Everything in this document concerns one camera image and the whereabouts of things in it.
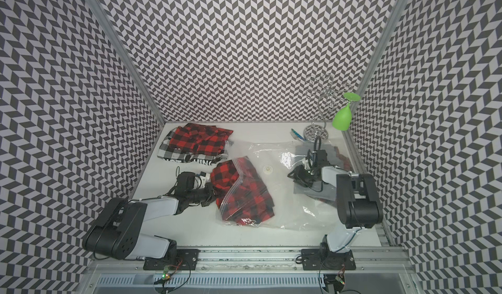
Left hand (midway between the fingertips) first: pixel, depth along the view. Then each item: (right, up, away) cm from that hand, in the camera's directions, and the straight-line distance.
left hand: (225, 193), depth 87 cm
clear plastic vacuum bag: (+32, -7, 0) cm, 32 cm away
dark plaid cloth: (+57, +14, +9) cm, 59 cm away
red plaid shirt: (+8, -1, -2) cm, 9 cm away
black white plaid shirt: (-34, +18, +14) cm, 41 cm away
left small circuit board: (-16, -22, -21) cm, 35 cm away
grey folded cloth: (+46, +1, -1) cm, 46 cm away
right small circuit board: (+43, -26, -19) cm, 54 cm away
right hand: (+31, +5, +6) cm, 32 cm away
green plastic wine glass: (+53, +34, 0) cm, 63 cm away
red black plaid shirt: (-15, +25, +16) cm, 33 cm away
